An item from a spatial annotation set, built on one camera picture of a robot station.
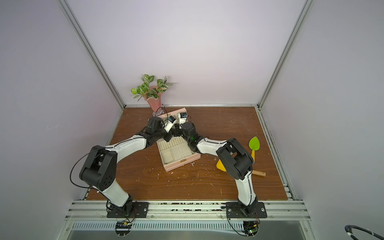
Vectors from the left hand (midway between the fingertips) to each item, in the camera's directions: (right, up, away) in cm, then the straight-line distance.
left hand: (175, 129), depth 92 cm
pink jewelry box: (+3, -13, -5) cm, 14 cm away
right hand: (+2, +6, -2) cm, 6 cm away
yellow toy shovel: (+28, -21, -6) cm, 35 cm away
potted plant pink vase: (-17, +23, +8) cm, 30 cm away
